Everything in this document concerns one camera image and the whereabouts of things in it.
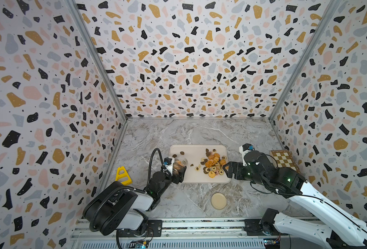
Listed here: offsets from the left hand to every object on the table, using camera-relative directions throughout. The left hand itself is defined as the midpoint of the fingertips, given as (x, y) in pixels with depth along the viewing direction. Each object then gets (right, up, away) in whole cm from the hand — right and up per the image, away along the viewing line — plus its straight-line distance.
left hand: (181, 165), depth 85 cm
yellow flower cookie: (+18, -7, +6) cm, 20 cm away
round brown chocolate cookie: (-5, +3, +15) cm, 16 cm away
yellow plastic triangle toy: (-37, -7, +4) cm, 38 cm away
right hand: (+23, +2, -16) cm, 28 cm away
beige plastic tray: (+7, +4, +18) cm, 19 cm away
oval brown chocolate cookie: (-1, +4, +15) cm, 16 cm away
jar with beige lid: (-1, +1, +2) cm, 3 cm away
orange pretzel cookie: (+16, -1, +9) cm, 18 cm away
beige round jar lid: (+20, -18, -4) cm, 27 cm away
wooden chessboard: (+64, +2, +12) cm, 65 cm away
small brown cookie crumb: (+6, -2, +10) cm, 12 cm away
